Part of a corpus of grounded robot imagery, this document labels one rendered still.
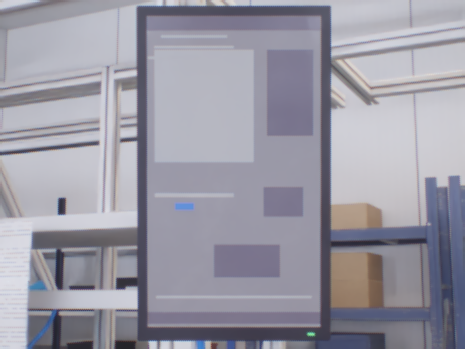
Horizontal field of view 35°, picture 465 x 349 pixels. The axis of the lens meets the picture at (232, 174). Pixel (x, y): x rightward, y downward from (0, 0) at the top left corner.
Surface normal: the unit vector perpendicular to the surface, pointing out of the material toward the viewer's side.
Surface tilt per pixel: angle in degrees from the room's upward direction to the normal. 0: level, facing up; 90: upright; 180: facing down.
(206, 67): 101
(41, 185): 90
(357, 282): 90
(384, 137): 90
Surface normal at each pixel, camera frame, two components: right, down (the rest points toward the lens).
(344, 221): -0.43, -0.15
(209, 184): 0.00, 0.02
